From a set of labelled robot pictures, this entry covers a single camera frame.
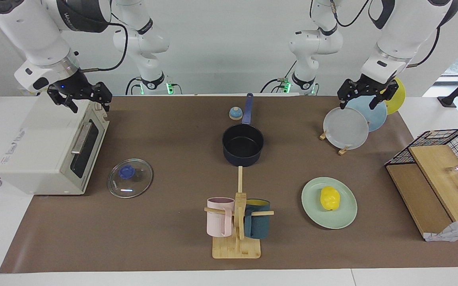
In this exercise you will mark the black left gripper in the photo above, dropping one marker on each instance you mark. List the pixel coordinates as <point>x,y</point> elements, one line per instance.
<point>372,85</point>

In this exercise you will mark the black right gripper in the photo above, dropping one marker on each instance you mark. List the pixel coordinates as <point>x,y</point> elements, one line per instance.
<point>74,87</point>

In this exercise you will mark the glass lid with blue knob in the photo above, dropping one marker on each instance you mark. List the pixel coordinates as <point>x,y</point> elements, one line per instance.
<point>137,186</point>

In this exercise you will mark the yellow potato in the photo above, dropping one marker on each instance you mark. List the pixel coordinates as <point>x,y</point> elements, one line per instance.
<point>329,198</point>

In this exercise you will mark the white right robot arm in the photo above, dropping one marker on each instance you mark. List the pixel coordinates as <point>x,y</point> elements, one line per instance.
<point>34,35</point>

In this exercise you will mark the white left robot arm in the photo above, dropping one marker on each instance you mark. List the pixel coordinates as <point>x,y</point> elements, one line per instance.
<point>400,31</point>

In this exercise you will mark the light blue plate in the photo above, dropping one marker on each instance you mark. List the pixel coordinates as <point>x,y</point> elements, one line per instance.
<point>376,115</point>

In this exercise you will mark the grey plate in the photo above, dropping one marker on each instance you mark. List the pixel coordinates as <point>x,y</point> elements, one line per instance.
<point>344,129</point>

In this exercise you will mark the yellow plate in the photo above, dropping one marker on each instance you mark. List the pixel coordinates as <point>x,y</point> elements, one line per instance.
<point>398,99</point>

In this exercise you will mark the wooden plate rack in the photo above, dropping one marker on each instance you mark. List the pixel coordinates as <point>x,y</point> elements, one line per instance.
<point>343,151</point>

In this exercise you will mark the green plate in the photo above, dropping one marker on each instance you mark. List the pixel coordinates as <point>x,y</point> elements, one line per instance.
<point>316,214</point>

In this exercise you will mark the white toaster oven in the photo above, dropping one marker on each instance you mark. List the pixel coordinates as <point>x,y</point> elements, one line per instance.
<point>34,147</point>

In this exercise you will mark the brown table mat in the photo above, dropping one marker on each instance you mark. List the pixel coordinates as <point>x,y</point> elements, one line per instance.
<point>173,131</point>

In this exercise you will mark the light wooden cutting board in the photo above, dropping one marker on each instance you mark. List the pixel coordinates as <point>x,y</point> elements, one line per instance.
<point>439,174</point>

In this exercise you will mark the thick dark wooden board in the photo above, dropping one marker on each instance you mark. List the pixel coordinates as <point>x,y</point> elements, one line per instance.
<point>416,198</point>

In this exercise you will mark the teal mug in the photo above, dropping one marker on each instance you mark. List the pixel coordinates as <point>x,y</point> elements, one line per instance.
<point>259,226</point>

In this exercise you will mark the pink mug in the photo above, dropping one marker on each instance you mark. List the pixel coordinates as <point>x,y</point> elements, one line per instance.
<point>217,222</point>

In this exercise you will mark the wooden mug rack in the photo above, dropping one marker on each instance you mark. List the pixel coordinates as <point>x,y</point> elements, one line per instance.
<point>237,248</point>

